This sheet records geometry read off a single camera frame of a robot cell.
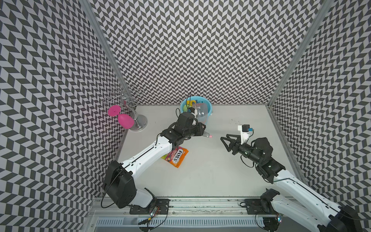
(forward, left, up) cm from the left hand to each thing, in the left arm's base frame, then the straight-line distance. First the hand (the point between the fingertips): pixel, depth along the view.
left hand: (203, 127), depth 78 cm
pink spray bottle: (+19, 0, -7) cm, 20 cm away
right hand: (-7, -10, 0) cm, 12 cm away
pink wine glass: (+16, +53, -14) cm, 57 cm away
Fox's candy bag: (-8, +16, -20) cm, 27 cm away
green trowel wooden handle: (+26, +1, -5) cm, 26 cm away
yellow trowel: (+26, +8, -6) cm, 27 cm away
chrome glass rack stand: (+43, +58, -14) cm, 74 cm away
